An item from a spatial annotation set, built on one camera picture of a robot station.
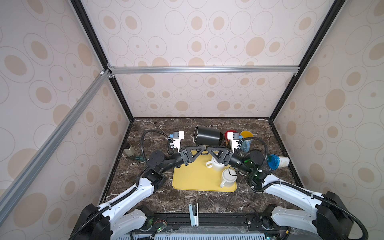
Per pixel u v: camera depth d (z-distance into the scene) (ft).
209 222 2.45
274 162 2.89
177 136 1.98
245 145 3.12
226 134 2.09
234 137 2.02
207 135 1.96
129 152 3.12
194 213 2.44
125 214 1.70
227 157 1.93
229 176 2.40
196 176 2.95
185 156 1.89
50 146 1.75
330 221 1.32
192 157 1.98
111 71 2.95
